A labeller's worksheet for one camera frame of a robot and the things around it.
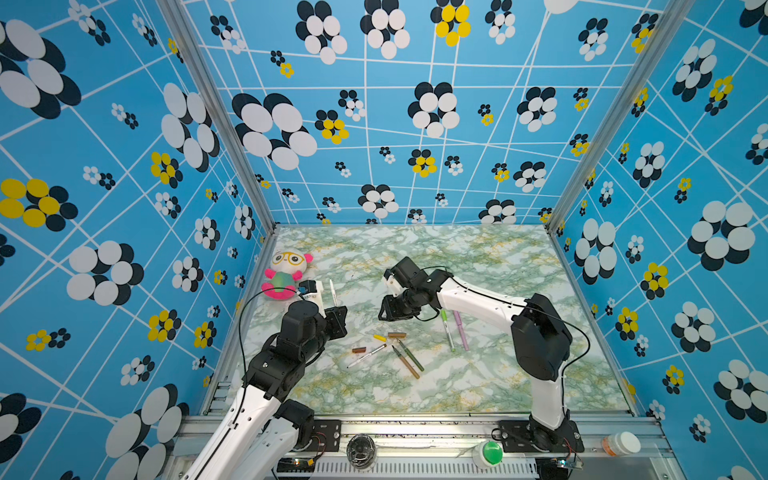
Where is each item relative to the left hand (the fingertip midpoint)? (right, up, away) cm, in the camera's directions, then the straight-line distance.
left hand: (347, 308), depth 74 cm
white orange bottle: (+63, -29, -8) cm, 70 cm away
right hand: (+9, -6, +13) cm, 17 cm away
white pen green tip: (+28, -8, +20) cm, 35 cm away
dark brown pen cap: (+1, -16, +15) cm, 22 cm away
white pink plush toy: (-24, +9, +25) cm, 36 cm away
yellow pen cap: (+7, -12, +17) cm, 22 cm away
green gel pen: (+18, -17, +13) cm, 28 cm away
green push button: (+33, -29, -11) cm, 45 cm away
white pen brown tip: (+4, -17, +13) cm, 21 cm away
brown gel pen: (+15, -18, +11) cm, 26 cm away
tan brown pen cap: (+13, -12, +17) cm, 24 cm away
